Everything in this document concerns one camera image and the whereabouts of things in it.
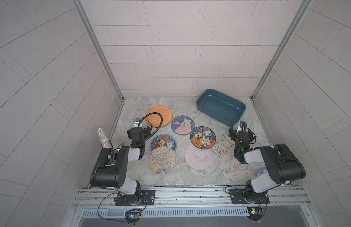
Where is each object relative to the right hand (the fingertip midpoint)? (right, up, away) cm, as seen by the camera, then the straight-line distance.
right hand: (239, 125), depth 93 cm
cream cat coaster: (-11, -12, -2) cm, 16 cm away
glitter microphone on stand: (-77, -3, -24) cm, 80 cm away
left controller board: (-61, -38, -29) cm, 77 cm away
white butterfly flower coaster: (-9, -24, -12) cm, 28 cm away
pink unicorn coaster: (-29, -19, -8) cm, 35 cm away
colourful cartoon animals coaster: (-24, -8, +1) cm, 25 cm away
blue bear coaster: (-51, -9, -1) cm, 51 cm away
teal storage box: (-8, +13, +16) cm, 22 cm away
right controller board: (-3, -40, -25) cm, 47 cm away
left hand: (-65, +1, +1) cm, 65 cm away
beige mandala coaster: (-50, -19, -10) cm, 54 cm away
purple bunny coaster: (-38, 0, +7) cm, 38 cm away
